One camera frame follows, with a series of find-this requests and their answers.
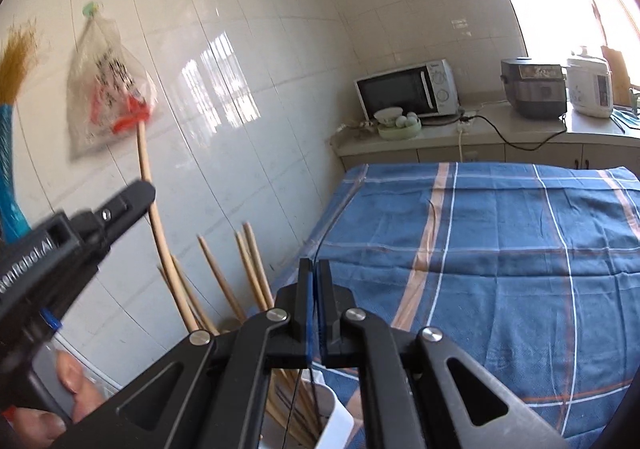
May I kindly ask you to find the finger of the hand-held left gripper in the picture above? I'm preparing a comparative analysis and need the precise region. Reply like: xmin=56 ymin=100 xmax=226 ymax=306
xmin=69 ymin=180 xmax=157 ymax=256

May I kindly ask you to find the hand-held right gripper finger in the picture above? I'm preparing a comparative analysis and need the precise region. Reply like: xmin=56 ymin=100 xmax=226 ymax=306
xmin=317 ymin=259 xmax=573 ymax=449
xmin=49 ymin=258 xmax=317 ymax=449

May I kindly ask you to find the white utensil holder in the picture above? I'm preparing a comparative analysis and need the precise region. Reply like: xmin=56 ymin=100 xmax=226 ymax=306
xmin=260 ymin=379 xmax=356 ymax=449

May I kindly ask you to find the bunch of wooden chopsticks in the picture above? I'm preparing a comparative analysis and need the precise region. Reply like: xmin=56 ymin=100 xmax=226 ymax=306
xmin=157 ymin=222 xmax=321 ymax=449

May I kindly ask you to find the person's left hand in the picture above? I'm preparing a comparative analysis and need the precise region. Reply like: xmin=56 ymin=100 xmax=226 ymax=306
xmin=0 ymin=349 xmax=108 ymax=449

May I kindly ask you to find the long curved wooden stick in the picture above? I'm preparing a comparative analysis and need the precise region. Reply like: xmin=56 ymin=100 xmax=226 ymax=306
xmin=136 ymin=121 xmax=201 ymax=335

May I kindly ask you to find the clear printed plastic bag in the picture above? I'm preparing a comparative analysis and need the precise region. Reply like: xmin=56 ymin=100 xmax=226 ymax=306
xmin=66 ymin=16 xmax=160 ymax=160

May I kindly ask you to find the blue plaid tablecloth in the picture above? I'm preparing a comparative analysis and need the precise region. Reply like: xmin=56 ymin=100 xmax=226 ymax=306
xmin=300 ymin=161 xmax=640 ymax=449

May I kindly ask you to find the pale green bowl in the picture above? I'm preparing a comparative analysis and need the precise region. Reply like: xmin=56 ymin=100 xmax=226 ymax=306
xmin=376 ymin=119 xmax=423 ymax=140

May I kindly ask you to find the small white bowl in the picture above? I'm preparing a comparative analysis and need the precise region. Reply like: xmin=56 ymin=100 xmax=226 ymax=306
xmin=374 ymin=107 xmax=405 ymax=126

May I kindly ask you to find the white microwave oven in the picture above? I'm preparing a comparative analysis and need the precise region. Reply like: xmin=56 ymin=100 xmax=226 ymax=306
xmin=354 ymin=59 xmax=461 ymax=120

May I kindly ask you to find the dark rice cooker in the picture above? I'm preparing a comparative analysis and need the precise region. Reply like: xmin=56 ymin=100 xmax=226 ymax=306
xmin=500 ymin=57 xmax=570 ymax=120

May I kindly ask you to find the white electric pressure cooker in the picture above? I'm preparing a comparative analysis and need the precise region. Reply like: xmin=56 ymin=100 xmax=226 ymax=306
xmin=566 ymin=46 xmax=615 ymax=120

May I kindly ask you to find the wooden cutting board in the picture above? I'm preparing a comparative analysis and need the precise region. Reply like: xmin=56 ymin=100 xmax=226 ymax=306
xmin=600 ymin=45 xmax=632 ymax=107

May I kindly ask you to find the kitchen window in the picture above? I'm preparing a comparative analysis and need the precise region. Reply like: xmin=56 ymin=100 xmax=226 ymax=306
xmin=470 ymin=0 xmax=640 ymax=94

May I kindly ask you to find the straw broom blue handle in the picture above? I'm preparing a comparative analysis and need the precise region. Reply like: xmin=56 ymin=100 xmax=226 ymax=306
xmin=0 ymin=19 xmax=41 ymax=245

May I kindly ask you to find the black power cable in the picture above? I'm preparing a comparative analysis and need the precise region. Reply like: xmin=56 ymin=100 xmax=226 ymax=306
xmin=460 ymin=113 xmax=571 ymax=150

